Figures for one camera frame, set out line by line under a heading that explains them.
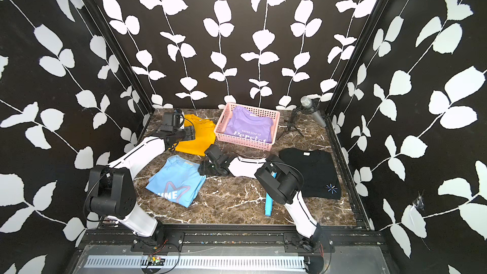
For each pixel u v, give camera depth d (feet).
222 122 3.56
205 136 3.50
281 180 1.78
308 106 2.93
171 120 2.31
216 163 2.43
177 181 2.92
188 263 2.30
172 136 2.22
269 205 2.68
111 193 1.48
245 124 3.66
